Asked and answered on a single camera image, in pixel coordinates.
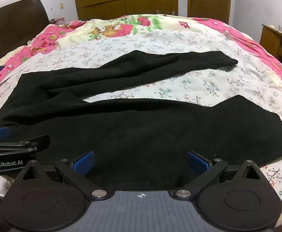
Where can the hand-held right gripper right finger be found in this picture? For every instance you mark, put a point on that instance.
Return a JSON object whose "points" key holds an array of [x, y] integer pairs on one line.
{"points": [[198, 163]]}

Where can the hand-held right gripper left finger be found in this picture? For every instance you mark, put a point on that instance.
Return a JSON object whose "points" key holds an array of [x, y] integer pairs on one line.
{"points": [[82, 164]]}

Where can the black pants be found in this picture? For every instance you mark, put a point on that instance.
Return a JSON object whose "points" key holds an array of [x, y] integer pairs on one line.
{"points": [[131, 130]]}

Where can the white floral sheet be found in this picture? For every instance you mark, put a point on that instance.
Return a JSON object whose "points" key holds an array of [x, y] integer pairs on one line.
{"points": [[203, 82]]}

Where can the dark wooden headboard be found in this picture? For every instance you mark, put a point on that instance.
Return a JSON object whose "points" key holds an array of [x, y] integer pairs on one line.
{"points": [[12, 29]]}

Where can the pink strawberry printed quilt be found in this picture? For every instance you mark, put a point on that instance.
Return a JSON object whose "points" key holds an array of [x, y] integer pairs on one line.
{"points": [[121, 26]]}

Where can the wooden desk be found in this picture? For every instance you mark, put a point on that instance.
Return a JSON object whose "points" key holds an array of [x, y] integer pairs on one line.
{"points": [[274, 41]]}

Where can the brown wooden door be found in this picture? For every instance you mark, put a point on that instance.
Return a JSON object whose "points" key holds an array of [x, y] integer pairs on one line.
{"points": [[208, 0]]}

